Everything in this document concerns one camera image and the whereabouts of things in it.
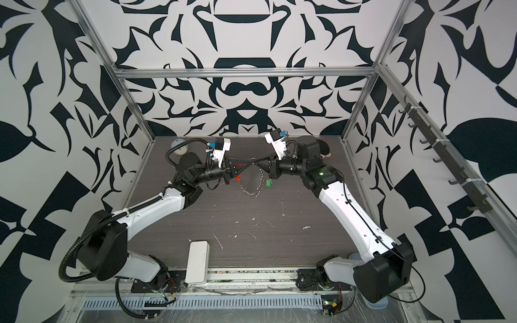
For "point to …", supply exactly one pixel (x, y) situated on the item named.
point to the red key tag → (237, 178)
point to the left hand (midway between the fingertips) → (253, 158)
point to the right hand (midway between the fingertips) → (256, 161)
